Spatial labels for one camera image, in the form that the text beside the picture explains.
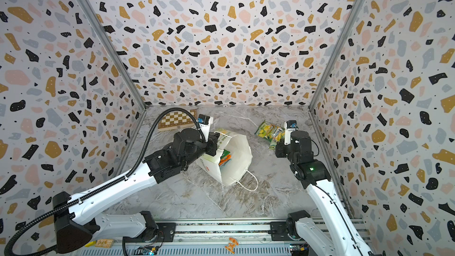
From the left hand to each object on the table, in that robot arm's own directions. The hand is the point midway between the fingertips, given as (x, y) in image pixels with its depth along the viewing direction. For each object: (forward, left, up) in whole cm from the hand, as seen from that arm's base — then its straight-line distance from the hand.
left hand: (222, 133), depth 69 cm
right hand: (+1, -25, -6) cm, 26 cm away
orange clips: (-33, -3, -30) cm, 45 cm away
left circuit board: (-34, +31, -31) cm, 55 cm away
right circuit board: (-35, -31, -32) cm, 57 cm away
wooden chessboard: (+31, +32, -27) cm, 52 cm away
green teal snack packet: (+20, -30, -28) cm, 46 cm away
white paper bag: (+1, -3, -24) cm, 24 cm away
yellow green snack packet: (+23, -22, -28) cm, 43 cm away
